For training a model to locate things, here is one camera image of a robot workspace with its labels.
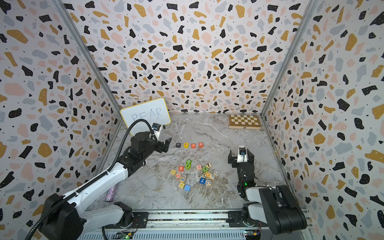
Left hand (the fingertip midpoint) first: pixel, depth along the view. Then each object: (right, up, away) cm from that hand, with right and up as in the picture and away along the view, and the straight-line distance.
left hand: (164, 134), depth 80 cm
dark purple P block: (+4, -8, +22) cm, 24 cm away
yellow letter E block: (+10, -8, +21) cm, 24 cm away
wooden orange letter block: (+24, -24, +8) cm, 35 cm away
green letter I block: (+12, -20, +12) cm, 26 cm away
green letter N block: (+23, -21, +10) cm, 33 cm away
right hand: (+43, -9, +6) cm, 45 cm away
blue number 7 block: (+21, -27, +5) cm, 34 cm away
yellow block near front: (+9, -29, +3) cm, 30 cm away
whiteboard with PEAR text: (-13, +15, +25) cm, 32 cm away
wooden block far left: (+3, -23, +9) cm, 25 cm away
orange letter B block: (+8, -21, +10) cm, 25 cm away
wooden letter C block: (+24, -28, +5) cm, 37 cm away
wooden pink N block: (+19, -21, +12) cm, 30 cm away
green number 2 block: (+12, -18, +14) cm, 26 cm away
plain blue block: (+12, -30, +4) cm, 33 cm away
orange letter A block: (+15, -9, +23) cm, 28 cm away
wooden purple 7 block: (+25, -20, +12) cm, 34 cm away
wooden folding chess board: (+53, +9, +35) cm, 64 cm away
